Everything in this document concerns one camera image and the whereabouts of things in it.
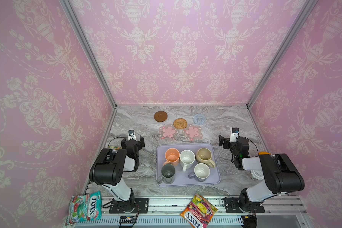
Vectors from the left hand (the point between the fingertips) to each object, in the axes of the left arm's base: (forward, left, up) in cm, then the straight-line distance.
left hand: (133, 137), depth 95 cm
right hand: (+1, -63, +3) cm, 63 cm away
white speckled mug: (-13, -36, -3) cm, 38 cm away
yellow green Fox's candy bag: (-5, +12, -5) cm, 14 cm away
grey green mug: (-23, -24, -4) cm, 33 cm away
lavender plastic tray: (-24, -32, -6) cm, 41 cm away
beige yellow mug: (-11, -46, -3) cm, 48 cm away
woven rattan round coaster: (+16, -32, -5) cm, 36 cm away
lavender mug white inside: (-21, -44, -5) cm, 49 cm away
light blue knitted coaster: (+21, -47, -5) cm, 52 cm away
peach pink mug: (-12, -26, -3) cm, 29 cm away
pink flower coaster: (+8, -23, -5) cm, 25 cm away
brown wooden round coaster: (+23, -16, -5) cm, 29 cm away
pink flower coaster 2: (+8, -41, -5) cm, 42 cm away
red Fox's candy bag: (-41, -40, -3) cm, 58 cm away
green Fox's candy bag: (-40, +18, -4) cm, 44 cm away
